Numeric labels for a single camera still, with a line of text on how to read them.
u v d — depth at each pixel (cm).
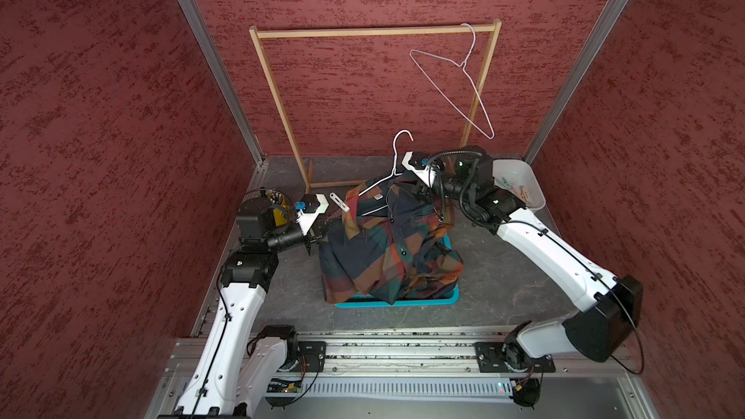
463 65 74
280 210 55
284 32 67
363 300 74
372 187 65
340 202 63
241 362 45
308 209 55
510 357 65
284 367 62
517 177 114
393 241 69
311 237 59
